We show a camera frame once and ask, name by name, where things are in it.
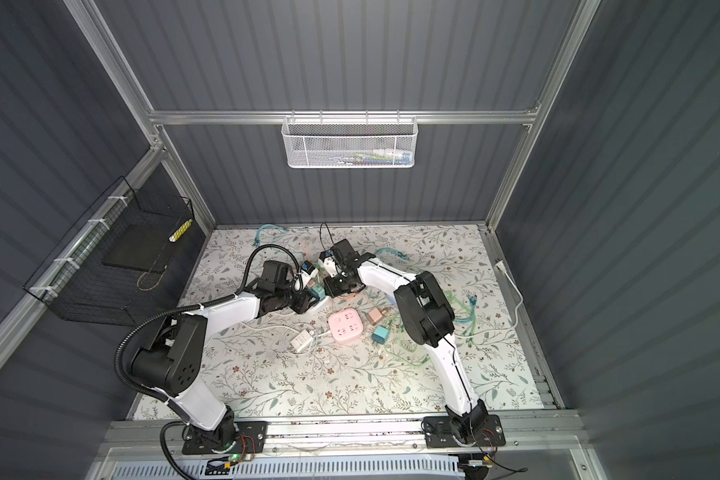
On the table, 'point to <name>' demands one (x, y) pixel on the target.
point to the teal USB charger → (379, 335)
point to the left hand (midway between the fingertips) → (313, 294)
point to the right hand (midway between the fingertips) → (329, 293)
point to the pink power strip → (345, 324)
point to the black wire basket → (123, 262)
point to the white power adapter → (302, 339)
